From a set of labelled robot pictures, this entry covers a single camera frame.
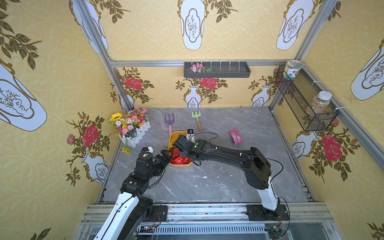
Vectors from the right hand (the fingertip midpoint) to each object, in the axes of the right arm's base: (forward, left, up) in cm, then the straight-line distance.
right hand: (188, 145), depth 90 cm
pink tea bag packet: (+11, -31, -6) cm, 34 cm away
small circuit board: (-41, +17, -11) cm, 46 cm away
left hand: (-10, +11, +6) cm, 16 cm away
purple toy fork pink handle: (+25, +16, -9) cm, 31 cm away
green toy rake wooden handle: (+32, -5, -9) cm, 33 cm away
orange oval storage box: (-9, +5, -3) cm, 11 cm away
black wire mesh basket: (+29, -67, +17) cm, 75 cm away
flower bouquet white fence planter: (+7, +35, +8) cm, 36 cm away
